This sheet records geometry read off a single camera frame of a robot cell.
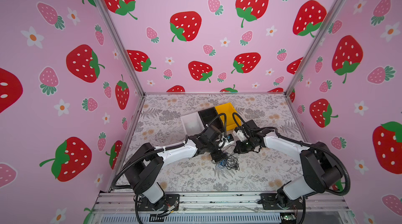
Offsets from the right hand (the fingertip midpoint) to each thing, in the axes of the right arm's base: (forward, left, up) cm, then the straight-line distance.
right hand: (233, 150), depth 87 cm
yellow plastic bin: (+30, +4, 0) cm, 31 cm away
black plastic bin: (+22, +18, +4) cm, 28 cm away
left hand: (-2, +5, +4) cm, 7 cm away
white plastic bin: (+18, +28, -3) cm, 33 cm away
